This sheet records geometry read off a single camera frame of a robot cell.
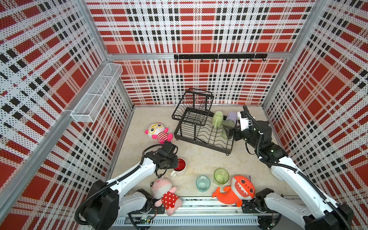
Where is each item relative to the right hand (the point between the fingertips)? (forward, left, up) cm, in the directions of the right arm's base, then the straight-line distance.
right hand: (233, 123), depth 74 cm
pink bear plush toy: (-27, +38, -20) cm, 51 cm away
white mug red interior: (-18, +28, -19) cm, 38 cm away
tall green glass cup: (-5, +5, -1) cm, 8 cm away
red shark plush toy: (-27, -4, -19) cm, 33 cm away
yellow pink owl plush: (+9, +45, -20) cm, 50 cm away
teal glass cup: (-22, +16, -28) cm, 39 cm away
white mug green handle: (+17, +4, -17) cm, 24 cm away
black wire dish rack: (+3, +19, -5) cm, 20 cm away
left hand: (-12, +31, -22) cm, 40 cm away
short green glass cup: (-19, +5, -27) cm, 34 cm away
